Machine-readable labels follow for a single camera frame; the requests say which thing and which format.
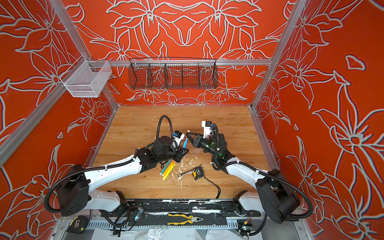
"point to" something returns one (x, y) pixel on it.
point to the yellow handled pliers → (192, 219)
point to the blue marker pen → (185, 143)
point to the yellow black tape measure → (198, 172)
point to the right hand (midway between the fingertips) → (184, 135)
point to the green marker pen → (165, 167)
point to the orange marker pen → (168, 168)
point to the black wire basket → (170, 73)
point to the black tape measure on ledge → (77, 225)
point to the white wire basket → (86, 78)
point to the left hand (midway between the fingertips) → (188, 148)
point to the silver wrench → (201, 165)
